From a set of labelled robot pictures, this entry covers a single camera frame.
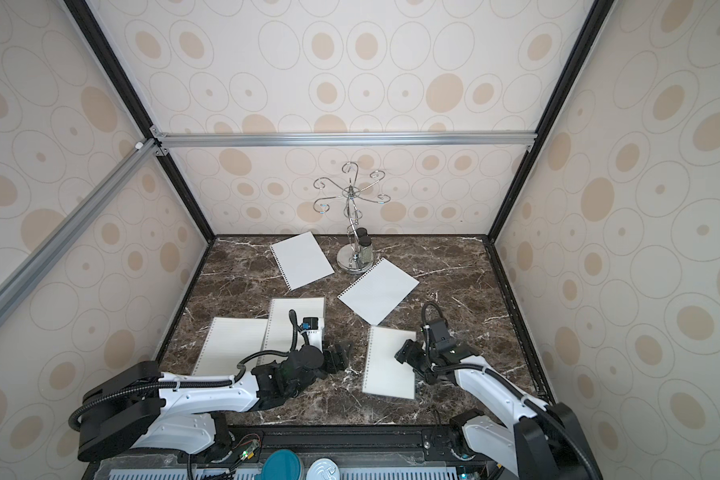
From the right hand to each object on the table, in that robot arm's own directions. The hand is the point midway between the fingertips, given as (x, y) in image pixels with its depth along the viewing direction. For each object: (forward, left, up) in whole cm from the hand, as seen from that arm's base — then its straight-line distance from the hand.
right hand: (412, 360), depth 86 cm
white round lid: (-28, +21, +4) cm, 35 cm away
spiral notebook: (+4, +57, -1) cm, 57 cm away
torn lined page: (+38, +41, -1) cm, 56 cm away
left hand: (-1, +16, +9) cm, 19 cm away
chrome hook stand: (+38, +22, +2) cm, 44 cm away
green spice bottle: (+36, +16, +7) cm, 40 cm away
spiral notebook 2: (-4, +8, -1) cm, 9 cm away
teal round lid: (-28, +30, +7) cm, 41 cm away
